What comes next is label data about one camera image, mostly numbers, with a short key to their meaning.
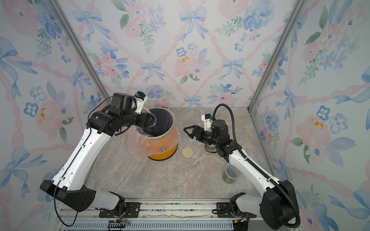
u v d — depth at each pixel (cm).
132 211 74
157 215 74
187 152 95
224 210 73
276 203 40
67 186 38
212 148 96
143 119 62
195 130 67
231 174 78
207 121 71
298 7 69
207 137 66
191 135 67
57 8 69
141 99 60
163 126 88
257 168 47
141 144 73
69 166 40
